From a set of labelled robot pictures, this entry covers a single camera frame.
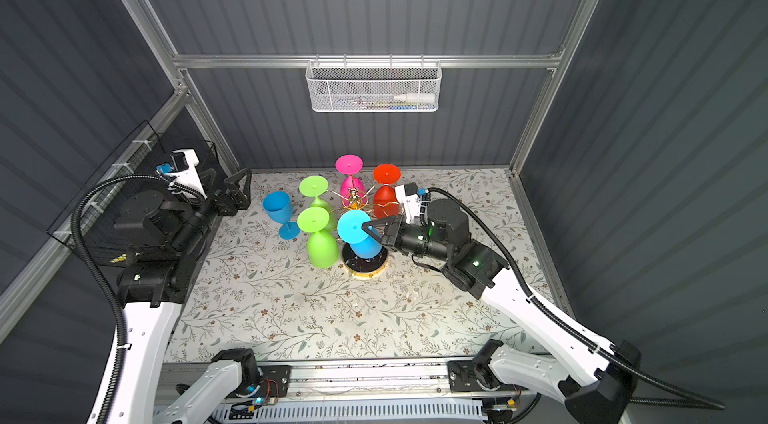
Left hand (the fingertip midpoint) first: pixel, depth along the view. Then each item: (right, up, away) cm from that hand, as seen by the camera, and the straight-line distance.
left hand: (230, 170), depth 61 cm
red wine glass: (+32, -7, +11) cm, 35 cm away
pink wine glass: (+24, -4, +11) cm, 27 cm away
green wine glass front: (+16, -18, +13) cm, 27 cm away
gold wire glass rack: (+22, -26, +31) cm, 46 cm away
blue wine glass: (-3, -8, +33) cm, 35 cm away
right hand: (+28, -13, 0) cm, 31 cm away
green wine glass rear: (+14, -3, +15) cm, 21 cm away
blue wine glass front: (+25, -12, +2) cm, 28 cm away
